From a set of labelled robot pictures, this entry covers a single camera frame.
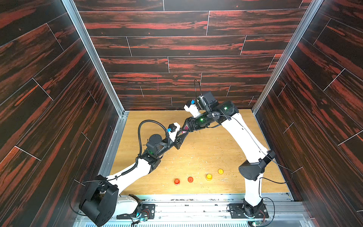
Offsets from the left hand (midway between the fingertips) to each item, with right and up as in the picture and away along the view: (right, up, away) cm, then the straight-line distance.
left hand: (186, 131), depth 74 cm
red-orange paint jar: (-5, -31, +9) cm, 33 cm away
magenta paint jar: (-1, 0, -2) cm, 3 cm away
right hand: (+2, +3, 0) cm, 3 cm away
